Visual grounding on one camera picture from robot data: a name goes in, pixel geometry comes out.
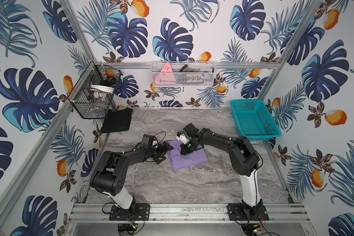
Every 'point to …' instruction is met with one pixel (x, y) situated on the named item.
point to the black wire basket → (92, 95)
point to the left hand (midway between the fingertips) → (170, 151)
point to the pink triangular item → (166, 77)
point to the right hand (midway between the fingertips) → (182, 152)
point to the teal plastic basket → (254, 120)
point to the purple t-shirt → (179, 161)
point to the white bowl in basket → (100, 89)
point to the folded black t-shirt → (117, 120)
